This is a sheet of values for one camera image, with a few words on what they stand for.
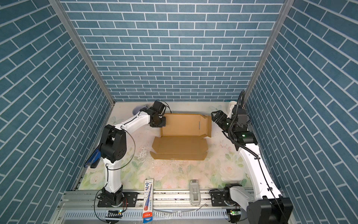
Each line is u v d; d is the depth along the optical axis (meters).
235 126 0.56
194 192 0.75
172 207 0.72
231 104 1.08
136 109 1.08
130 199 0.74
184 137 0.96
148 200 0.72
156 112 0.75
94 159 0.86
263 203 0.39
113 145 0.53
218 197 0.74
